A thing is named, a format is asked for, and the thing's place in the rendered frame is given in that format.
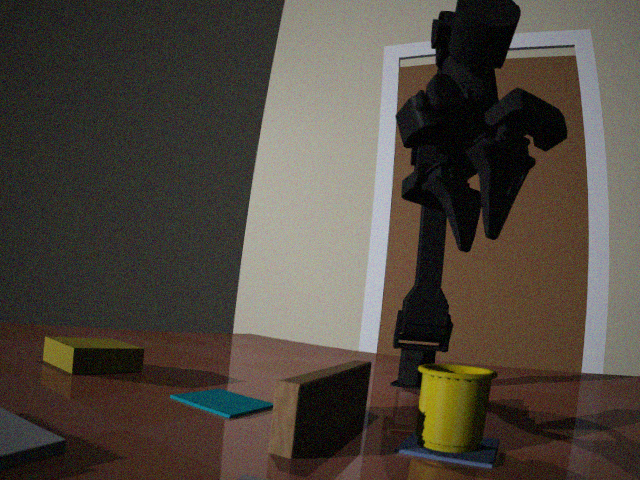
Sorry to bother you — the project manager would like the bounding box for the yellow flat box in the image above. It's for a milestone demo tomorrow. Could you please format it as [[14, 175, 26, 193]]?
[[43, 336, 145, 374]]

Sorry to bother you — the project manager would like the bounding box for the yellow cup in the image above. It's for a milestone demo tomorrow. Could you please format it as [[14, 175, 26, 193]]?
[[415, 363, 498, 454]]

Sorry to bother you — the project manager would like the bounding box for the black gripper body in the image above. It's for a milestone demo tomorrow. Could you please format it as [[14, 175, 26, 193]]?
[[401, 82, 568, 211]]

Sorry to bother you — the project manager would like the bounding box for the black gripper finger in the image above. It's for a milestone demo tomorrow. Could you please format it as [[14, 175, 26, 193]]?
[[466, 138, 536, 240], [421, 175, 481, 252]]

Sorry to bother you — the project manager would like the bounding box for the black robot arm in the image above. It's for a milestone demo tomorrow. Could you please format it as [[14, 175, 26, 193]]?
[[390, 0, 521, 390]]

